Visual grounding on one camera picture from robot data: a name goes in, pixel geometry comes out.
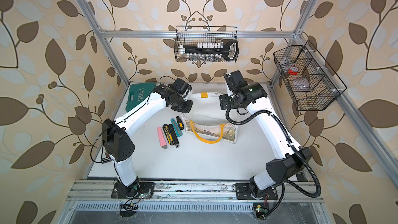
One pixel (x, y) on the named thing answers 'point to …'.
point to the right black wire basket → (309, 79)
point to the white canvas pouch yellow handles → (205, 119)
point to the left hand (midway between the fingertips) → (188, 107)
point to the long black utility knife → (174, 135)
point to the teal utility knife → (178, 130)
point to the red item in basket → (293, 71)
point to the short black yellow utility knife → (180, 123)
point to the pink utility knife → (162, 142)
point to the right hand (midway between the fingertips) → (228, 103)
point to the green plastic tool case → (138, 95)
